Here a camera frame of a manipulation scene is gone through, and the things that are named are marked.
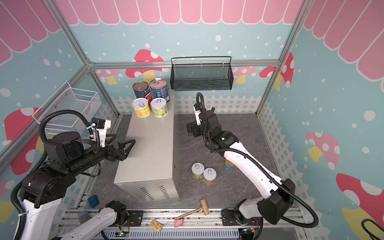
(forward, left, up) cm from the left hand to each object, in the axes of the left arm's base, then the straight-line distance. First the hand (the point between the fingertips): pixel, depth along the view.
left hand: (125, 142), depth 58 cm
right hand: (+18, -27, -6) cm, 33 cm away
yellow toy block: (-24, -9, -36) cm, 44 cm away
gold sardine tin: (+6, -46, -30) cm, 55 cm away
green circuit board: (-27, +8, -40) cm, 49 cm away
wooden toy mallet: (-15, -32, -37) cm, 51 cm away
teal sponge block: (-14, +26, -37) cm, 47 cm away
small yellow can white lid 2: (0, -35, -33) cm, 48 cm away
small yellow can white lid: (+3, -29, -32) cm, 43 cm away
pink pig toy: (-23, -20, -35) cm, 46 cm away
